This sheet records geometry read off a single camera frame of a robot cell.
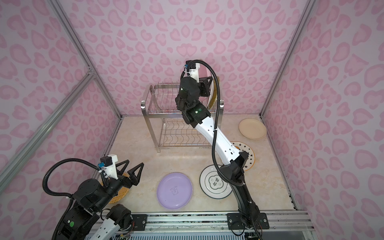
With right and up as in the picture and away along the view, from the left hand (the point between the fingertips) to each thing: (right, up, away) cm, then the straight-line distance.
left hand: (135, 161), depth 63 cm
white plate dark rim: (+35, -18, +22) cm, 45 cm away
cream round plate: (+68, +14, +49) cm, 84 cm away
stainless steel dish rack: (+6, +14, +45) cm, 48 cm away
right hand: (+33, +37, +1) cm, 50 cm away
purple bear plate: (+14, -21, +20) cm, 32 cm away
